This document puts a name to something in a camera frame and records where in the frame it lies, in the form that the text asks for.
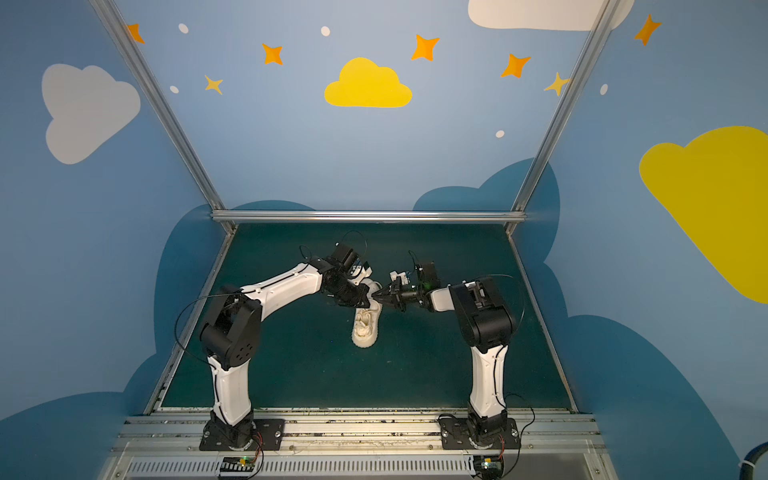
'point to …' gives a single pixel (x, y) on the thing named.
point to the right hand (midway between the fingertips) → (374, 295)
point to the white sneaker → (367, 319)
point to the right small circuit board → (488, 467)
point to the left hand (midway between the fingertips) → (368, 302)
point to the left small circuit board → (237, 464)
